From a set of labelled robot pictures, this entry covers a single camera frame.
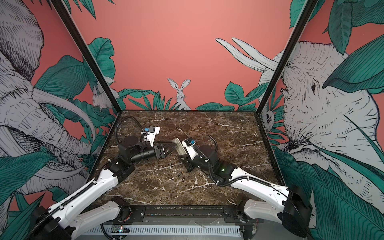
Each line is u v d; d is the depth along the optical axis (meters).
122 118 1.19
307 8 0.69
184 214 0.76
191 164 0.63
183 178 0.86
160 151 0.61
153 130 0.64
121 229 0.70
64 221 0.40
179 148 0.69
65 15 0.72
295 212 0.39
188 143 0.61
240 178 0.49
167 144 0.62
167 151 0.63
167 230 0.70
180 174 0.88
